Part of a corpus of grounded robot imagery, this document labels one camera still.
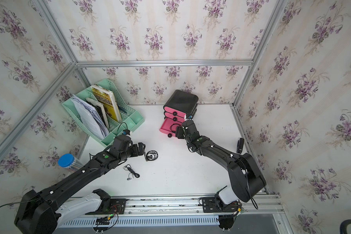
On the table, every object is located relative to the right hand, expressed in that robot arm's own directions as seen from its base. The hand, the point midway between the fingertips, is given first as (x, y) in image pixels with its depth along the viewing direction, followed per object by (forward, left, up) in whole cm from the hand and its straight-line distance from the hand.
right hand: (182, 128), depth 88 cm
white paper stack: (-2, +52, +11) cm, 53 cm away
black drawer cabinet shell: (+20, -1, +3) cm, 20 cm away
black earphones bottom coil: (+5, +5, -12) cm, 14 cm away
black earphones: (-20, +32, -13) cm, 40 cm away
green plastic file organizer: (+12, +36, -6) cm, 38 cm away
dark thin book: (+9, +52, +6) cm, 53 cm away
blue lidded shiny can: (-25, +55, +6) cm, 61 cm away
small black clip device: (-5, -38, -11) cm, 40 cm away
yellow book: (+16, +49, +10) cm, 53 cm away
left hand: (-13, +24, -2) cm, 27 cm away
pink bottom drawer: (+10, +10, -12) cm, 18 cm away
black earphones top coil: (-13, +19, -13) cm, 26 cm away
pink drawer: (+12, +5, -3) cm, 13 cm away
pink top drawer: (+13, +5, +1) cm, 14 cm away
